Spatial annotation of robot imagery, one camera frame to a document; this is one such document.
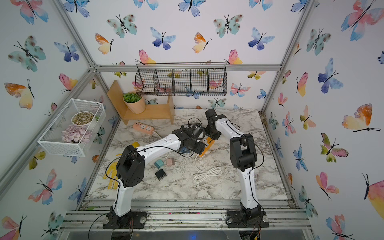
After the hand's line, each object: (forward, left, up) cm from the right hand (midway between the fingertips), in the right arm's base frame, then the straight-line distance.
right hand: (210, 133), depth 101 cm
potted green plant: (+14, +51, +13) cm, 55 cm away
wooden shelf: (+18, +44, 0) cm, 48 cm away
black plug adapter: (-28, +28, -4) cm, 40 cm away
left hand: (-13, +5, +4) cm, 14 cm away
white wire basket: (-29, +68, +29) cm, 79 cm away
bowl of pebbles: (-16, +61, +29) cm, 70 cm away
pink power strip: (+4, +48, -2) cm, 48 cm away
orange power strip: (-5, 0, -3) cm, 6 cm away
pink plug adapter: (-20, +24, -3) cm, 32 cm away
